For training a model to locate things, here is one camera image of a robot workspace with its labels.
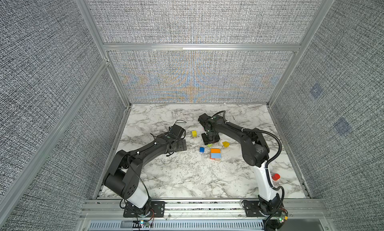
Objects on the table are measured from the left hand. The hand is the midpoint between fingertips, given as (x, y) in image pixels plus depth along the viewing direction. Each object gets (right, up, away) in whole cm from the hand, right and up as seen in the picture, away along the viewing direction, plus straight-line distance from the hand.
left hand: (178, 147), depth 91 cm
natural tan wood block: (+24, -7, -1) cm, 25 cm away
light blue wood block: (+23, -5, +1) cm, 24 cm away
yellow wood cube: (+10, +7, +9) cm, 16 cm away
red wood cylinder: (+55, -15, -9) cm, 57 cm away
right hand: (+19, +2, +7) cm, 20 cm away
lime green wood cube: (+20, 0, +3) cm, 20 cm away
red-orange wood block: (+21, -7, -1) cm, 22 cm away
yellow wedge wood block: (+30, +1, +3) cm, 30 cm away
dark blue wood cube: (+15, -2, +3) cm, 15 cm away
